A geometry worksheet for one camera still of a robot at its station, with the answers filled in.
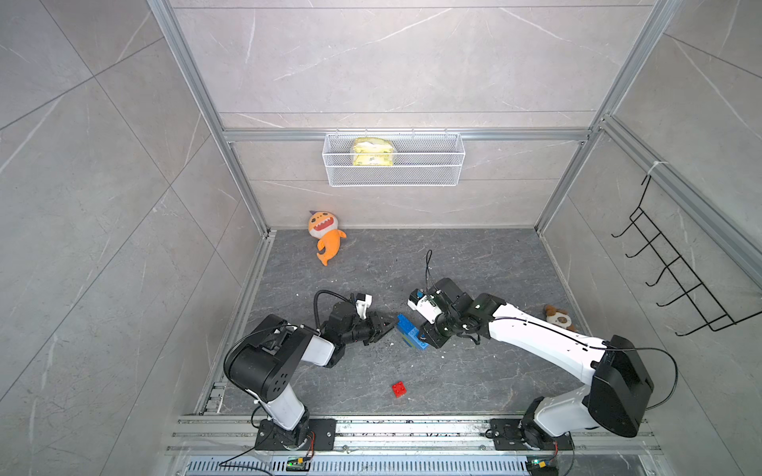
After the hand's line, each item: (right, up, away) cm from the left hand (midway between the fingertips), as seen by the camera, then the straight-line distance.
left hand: (400, 320), depth 86 cm
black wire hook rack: (+64, +11, -22) cm, 69 cm away
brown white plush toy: (+51, -1, +6) cm, 51 cm away
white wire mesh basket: (+8, +52, +15) cm, 55 cm away
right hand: (+7, -2, -5) cm, 9 cm away
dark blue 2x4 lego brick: (+3, -3, -2) cm, 5 cm away
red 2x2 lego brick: (-1, -18, -6) cm, 19 cm away
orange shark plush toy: (-28, +30, +25) cm, 48 cm away
